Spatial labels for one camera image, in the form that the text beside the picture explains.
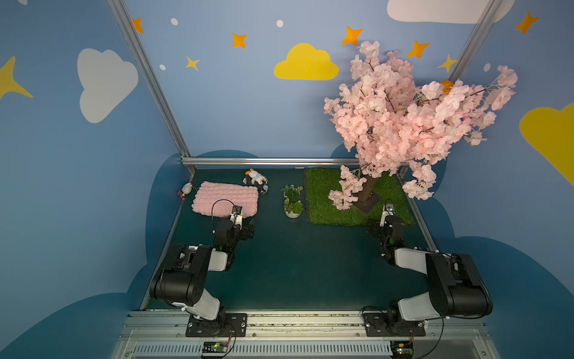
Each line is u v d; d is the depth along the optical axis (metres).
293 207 1.01
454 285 0.45
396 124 0.70
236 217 0.81
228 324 0.71
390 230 0.72
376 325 0.74
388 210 0.82
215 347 0.72
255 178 1.11
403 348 0.72
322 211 1.04
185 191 1.08
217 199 0.73
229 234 0.72
